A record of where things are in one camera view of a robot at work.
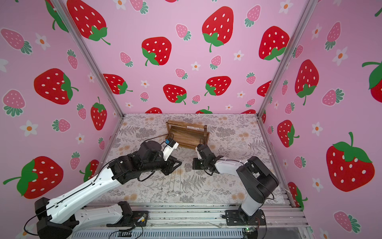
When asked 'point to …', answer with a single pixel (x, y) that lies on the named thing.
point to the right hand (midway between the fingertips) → (194, 162)
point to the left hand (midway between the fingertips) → (180, 161)
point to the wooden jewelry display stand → (186, 135)
